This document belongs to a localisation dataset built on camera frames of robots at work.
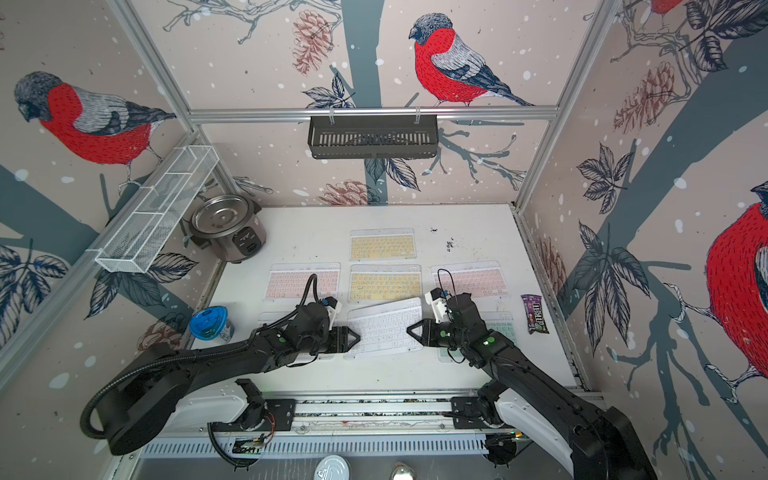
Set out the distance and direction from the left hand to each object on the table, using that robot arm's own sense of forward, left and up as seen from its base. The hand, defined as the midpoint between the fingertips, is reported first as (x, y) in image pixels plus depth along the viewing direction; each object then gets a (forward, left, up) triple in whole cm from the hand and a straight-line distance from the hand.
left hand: (358, 336), depth 83 cm
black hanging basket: (+63, -3, +24) cm, 67 cm away
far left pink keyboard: (+20, +26, -4) cm, 33 cm away
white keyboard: (+2, -7, +1) cm, 7 cm away
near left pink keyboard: (+7, +29, -4) cm, 30 cm away
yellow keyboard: (+37, -6, -4) cm, 37 cm away
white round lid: (-29, +3, +3) cm, 29 cm away
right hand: (+1, -15, +5) cm, 16 cm away
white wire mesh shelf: (+15, +53, +27) cm, 61 cm away
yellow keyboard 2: (+19, -7, -3) cm, 21 cm away
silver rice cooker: (+31, +42, +13) cm, 54 cm away
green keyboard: (+6, -43, -4) cm, 44 cm away
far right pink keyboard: (+20, -39, -3) cm, 44 cm away
